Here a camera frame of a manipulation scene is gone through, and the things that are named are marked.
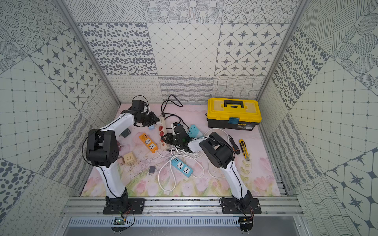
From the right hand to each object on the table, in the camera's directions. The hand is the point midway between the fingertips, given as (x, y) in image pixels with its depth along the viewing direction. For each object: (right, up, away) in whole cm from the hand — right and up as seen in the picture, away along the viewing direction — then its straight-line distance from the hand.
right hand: (164, 139), depth 98 cm
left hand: (-5, +14, 0) cm, 15 cm away
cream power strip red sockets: (-2, +5, 0) cm, 5 cm away
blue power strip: (+13, -14, -13) cm, 23 cm away
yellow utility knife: (+52, -6, -5) cm, 53 cm away
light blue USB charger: (-11, +7, +6) cm, 14 cm away
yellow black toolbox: (+45, +17, -6) cm, 48 cm away
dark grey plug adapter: (-5, -17, -12) cm, 21 cm away
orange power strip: (-10, -2, -3) cm, 11 cm away
